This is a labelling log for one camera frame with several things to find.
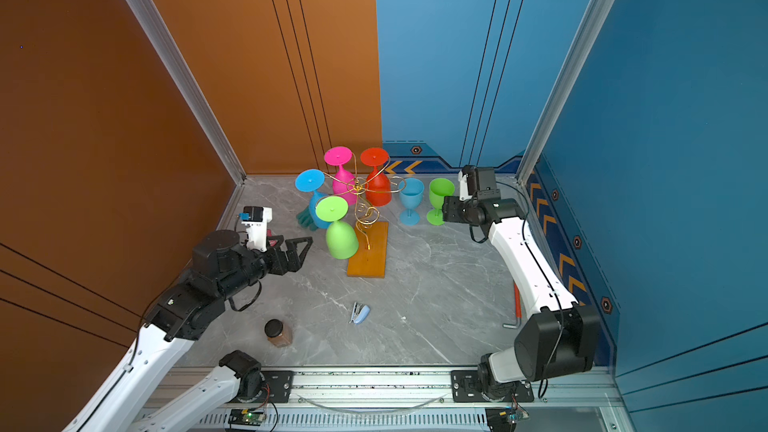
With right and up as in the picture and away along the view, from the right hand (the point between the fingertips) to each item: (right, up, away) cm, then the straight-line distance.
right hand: (451, 206), depth 83 cm
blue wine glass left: (-37, +7, -9) cm, 38 cm away
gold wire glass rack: (-24, -1, 0) cm, 24 cm away
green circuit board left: (-52, -50, -12) cm, 73 cm away
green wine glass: (-1, +6, +16) cm, 17 cm away
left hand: (-38, -7, -15) cm, 41 cm away
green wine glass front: (-29, -8, -10) cm, 32 cm away
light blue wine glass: (-11, +4, +11) cm, 16 cm away
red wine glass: (-20, +6, +1) cm, 21 cm away
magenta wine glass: (-30, +7, 0) cm, 31 cm away
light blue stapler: (-25, -30, 0) cm, 39 cm away
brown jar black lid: (-44, -31, -10) cm, 55 cm away
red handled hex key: (+20, -30, +2) cm, 36 cm away
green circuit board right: (+10, -50, -13) cm, 53 cm away
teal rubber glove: (-47, -5, +21) cm, 51 cm away
